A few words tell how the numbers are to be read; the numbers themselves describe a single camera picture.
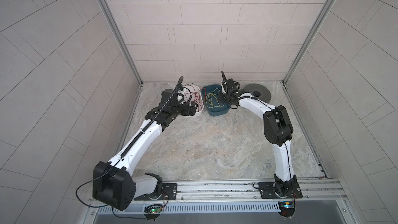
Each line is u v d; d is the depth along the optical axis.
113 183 0.38
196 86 1.07
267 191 0.71
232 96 0.73
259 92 1.03
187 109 0.68
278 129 0.55
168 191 0.71
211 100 1.04
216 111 0.98
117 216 0.64
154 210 0.64
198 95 1.04
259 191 0.72
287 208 0.68
